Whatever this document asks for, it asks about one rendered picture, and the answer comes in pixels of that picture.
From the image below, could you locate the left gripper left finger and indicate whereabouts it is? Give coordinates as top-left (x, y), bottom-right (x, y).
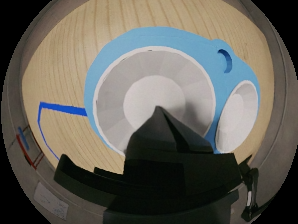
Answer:
top-left (127, 105), bottom-right (176, 151)

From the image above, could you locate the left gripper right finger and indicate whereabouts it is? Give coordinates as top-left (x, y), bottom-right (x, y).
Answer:
top-left (159, 106), bottom-right (214, 154)

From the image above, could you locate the grey steel bowl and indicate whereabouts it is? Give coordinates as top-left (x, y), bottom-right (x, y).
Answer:
top-left (215, 80), bottom-right (258, 153)
top-left (93, 46), bottom-right (216, 156)

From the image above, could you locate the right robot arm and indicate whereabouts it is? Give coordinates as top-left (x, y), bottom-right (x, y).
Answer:
top-left (238, 154), bottom-right (278, 222)

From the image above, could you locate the blue tape outline with red notch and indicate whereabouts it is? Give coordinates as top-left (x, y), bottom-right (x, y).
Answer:
top-left (37, 102), bottom-right (88, 125)

